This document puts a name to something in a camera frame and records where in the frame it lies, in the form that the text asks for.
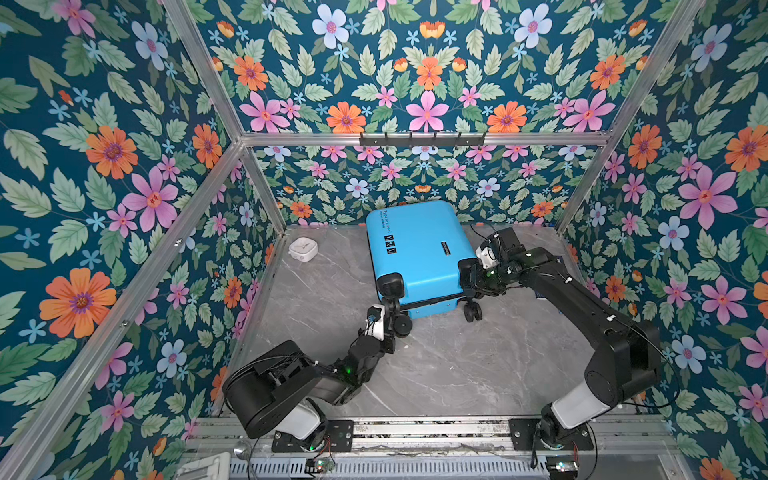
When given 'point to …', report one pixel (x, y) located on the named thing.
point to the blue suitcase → (418, 250)
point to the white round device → (303, 249)
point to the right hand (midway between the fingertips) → (466, 283)
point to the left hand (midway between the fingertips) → (397, 314)
